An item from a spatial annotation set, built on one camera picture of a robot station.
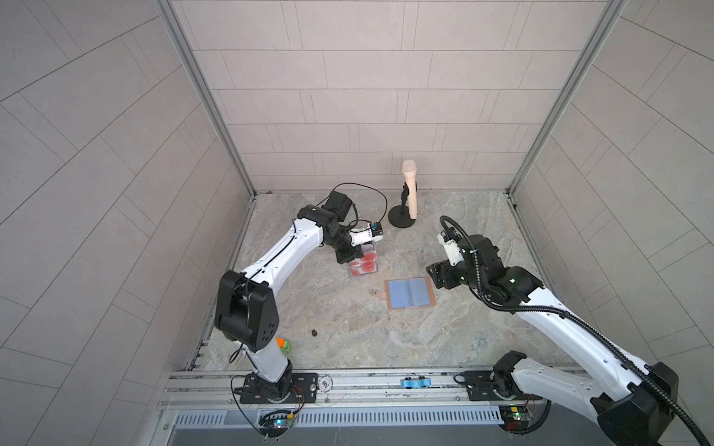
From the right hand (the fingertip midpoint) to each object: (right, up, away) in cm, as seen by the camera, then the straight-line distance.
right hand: (435, 265), depth 77 cm
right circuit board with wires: (+18, -36, -10) cm, 41 cm away
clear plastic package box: (-20, -2, +13) cm, 24 cm away
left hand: (-21, +4, +6) cm, 22 cm away
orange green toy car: (-42, -22, -2) cm, 47 cm away
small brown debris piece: (-35, -20, +2) cm, 40 cm away
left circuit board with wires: (-41, -35, -13) cm, 55 cm away
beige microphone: (-6, +28, +10) cm, 31 cm away
